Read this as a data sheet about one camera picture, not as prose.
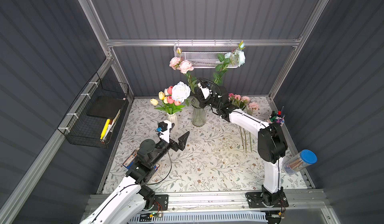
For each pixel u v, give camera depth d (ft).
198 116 3.45
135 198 2.02
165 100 2.59
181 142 2.01
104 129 2.31
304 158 2.23
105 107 2.46
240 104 3.79
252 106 3.57
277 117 2.99
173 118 2.96
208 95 2.54
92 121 2.37
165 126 1.90
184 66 2.42
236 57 2.38
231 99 3.79
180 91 2.08
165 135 1.90
